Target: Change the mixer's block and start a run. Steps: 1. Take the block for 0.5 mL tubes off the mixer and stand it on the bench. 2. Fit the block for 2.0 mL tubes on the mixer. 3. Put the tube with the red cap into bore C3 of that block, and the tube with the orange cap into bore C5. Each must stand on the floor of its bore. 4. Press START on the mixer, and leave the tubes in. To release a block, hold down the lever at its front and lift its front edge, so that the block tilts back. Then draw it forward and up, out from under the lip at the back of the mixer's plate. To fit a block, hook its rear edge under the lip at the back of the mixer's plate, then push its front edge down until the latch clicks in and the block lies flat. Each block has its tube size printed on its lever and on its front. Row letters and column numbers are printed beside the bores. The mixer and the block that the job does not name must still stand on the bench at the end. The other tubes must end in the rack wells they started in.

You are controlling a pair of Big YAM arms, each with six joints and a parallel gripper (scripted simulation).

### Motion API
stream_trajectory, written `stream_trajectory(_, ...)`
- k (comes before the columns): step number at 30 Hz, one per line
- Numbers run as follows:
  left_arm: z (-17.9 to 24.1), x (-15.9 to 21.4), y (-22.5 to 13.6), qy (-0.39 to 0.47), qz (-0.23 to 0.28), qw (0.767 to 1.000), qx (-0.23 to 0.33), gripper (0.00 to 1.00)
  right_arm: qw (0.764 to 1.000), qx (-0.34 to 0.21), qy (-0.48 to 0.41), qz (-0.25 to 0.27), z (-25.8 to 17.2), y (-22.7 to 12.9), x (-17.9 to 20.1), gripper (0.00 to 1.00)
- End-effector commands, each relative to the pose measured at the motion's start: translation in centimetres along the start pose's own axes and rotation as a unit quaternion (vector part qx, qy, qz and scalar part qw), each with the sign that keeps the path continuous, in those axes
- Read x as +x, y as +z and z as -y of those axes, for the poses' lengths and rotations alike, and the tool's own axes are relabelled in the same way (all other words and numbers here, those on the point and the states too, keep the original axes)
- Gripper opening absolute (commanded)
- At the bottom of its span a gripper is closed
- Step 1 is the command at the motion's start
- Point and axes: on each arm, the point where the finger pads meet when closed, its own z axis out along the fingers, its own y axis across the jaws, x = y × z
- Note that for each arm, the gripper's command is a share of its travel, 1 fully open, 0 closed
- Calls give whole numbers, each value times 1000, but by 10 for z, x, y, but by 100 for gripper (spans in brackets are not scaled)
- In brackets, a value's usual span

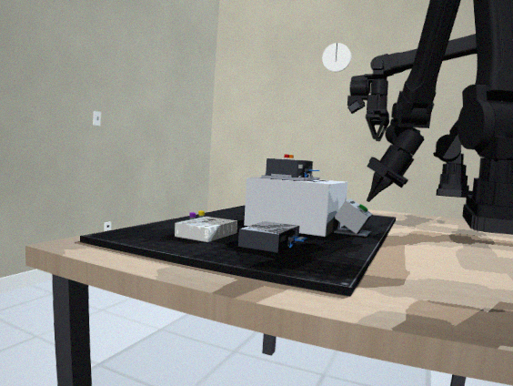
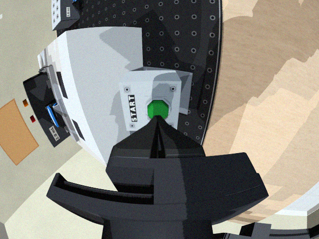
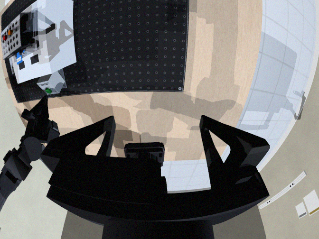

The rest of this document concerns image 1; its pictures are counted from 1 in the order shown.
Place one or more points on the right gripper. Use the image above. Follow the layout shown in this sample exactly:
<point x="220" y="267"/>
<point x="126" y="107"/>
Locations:
<point x="378" y="118"/>

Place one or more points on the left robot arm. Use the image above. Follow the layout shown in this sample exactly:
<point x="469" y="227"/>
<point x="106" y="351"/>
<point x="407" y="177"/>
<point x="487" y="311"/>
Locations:
<point x="483" y="124"/>

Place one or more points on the white tube rack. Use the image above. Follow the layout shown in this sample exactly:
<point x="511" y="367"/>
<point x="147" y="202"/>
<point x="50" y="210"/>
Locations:
<point x="209" y="230"/>

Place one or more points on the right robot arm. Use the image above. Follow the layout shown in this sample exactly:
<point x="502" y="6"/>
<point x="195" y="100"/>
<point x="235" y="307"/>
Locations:
<point x="448" y="147"/>

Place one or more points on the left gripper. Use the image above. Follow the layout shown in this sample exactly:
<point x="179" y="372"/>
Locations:
<point x="392" y="165"/>

